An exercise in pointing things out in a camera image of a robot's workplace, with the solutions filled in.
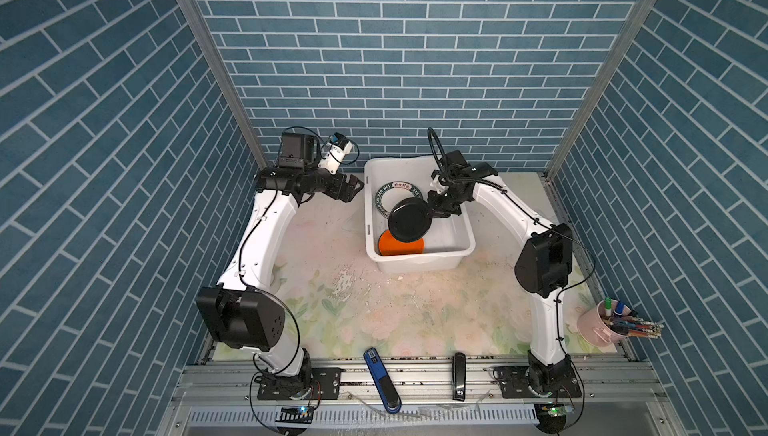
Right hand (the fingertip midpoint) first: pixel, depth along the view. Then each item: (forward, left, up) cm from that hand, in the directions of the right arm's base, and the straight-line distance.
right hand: (424, 211), depth 91 cm
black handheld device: (-39, -10, -12) cm, 42 cm away
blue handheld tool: (-44, +8, -11) cm, 46 cm away
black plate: (-1, +4, -4) cm, 6 cm away
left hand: (-3, +21, +16) cm, 26 cm away
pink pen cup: (-28, -46, -5) cm, 54 cm away
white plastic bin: (0, -9, -15) cm, 18 cm away
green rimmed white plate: (+18, +13, -12) cm, 25 cm away
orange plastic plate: (-6, +10, -12) cm, 17 cm away
